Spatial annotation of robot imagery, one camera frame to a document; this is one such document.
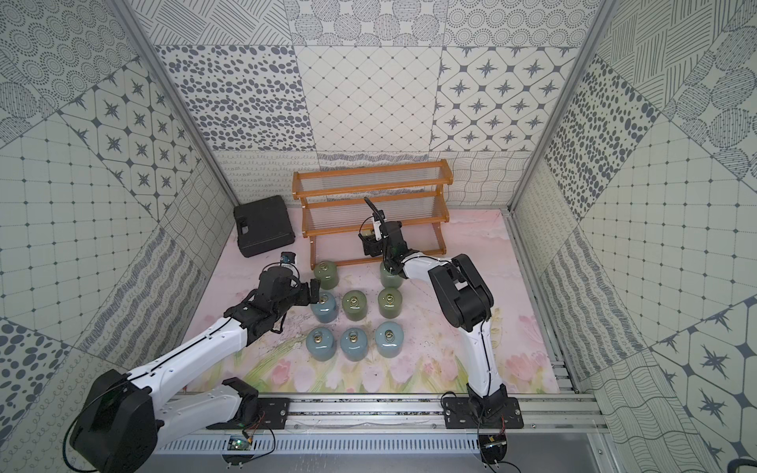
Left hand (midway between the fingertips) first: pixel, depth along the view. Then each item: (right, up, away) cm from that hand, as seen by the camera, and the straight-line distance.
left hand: (312, 281), depth 84 cm
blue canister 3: (+13, -16, -6) cm, 22 cm away
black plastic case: (-26, +17, +28) cm, 42 cm away
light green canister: (+16, +14, +13) cm, 25 cm away
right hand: (+17, +13, +18) cm, 28 cm away
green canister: (+12, -7, +2) cm, 14 cm away
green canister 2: (+23, -7, +2) cm, 24 cm away
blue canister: (+4, -16, -6) cm, 18 cm away
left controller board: (-15, -38, -13) cm, 43 cm away
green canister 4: (+22, -1, +11) cm, 24 cm away
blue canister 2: (+23, -14, -6) cm, 27 cm away
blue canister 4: (+3, -9, +1) cm, 10 cm away
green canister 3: (+2, +1, +9) cm, 9 cm away
